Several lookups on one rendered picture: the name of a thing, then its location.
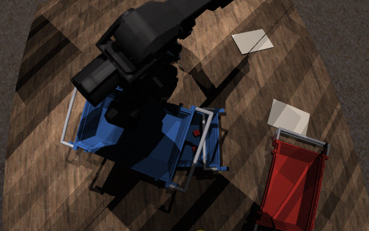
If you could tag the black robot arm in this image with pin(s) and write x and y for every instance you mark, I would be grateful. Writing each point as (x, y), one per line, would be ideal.
(141, 39)

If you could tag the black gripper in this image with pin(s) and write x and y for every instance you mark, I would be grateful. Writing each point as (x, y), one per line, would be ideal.
(123, 113)

